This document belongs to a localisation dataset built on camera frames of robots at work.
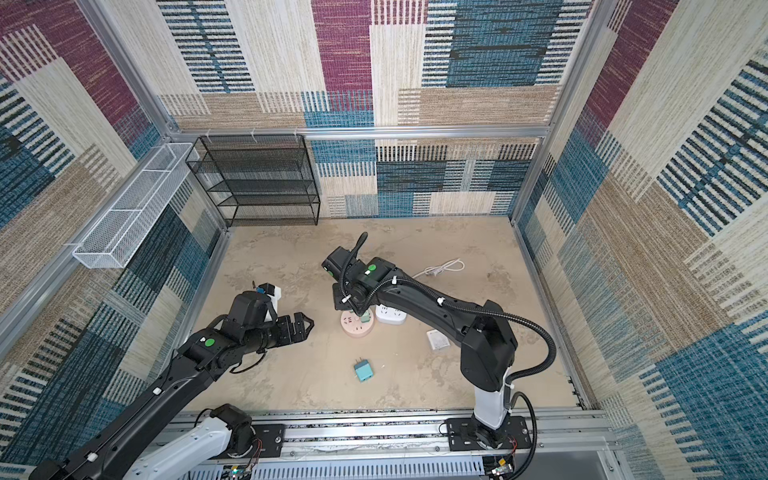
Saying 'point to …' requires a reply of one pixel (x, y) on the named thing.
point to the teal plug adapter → (363, 369)
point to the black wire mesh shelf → (258, 180)
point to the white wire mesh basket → (121, 232)
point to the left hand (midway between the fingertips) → (301, 322)
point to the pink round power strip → (352, 324)
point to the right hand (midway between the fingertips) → (348, 303)
